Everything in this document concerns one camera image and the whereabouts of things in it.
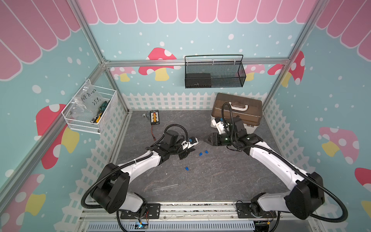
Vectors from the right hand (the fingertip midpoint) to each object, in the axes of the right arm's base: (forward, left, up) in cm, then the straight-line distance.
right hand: (205, 139), depth 77 cm
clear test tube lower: (-18, +24, -22) cm, 37 cm away
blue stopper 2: (+4, -2, -22) cm, 23 cm away
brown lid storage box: (+24, -31, -2) cm, 39 cm away
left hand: (0, +7, -10) cm, 12 cm away
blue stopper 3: (-7, +11, -22) cm, 25 cm away
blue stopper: (+2, +2, -21) cm, 21 cm away
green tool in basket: (+5, +55, +12) cm, 56 cm away
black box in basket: (+39, +3, +11) cm, 41 cm away
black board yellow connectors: (+34, +36, -19) cm, 53 cm away
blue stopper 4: (-4, +8, +6) cm, 11 cm away
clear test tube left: (-21, +24, +9) cm, 33 cm away
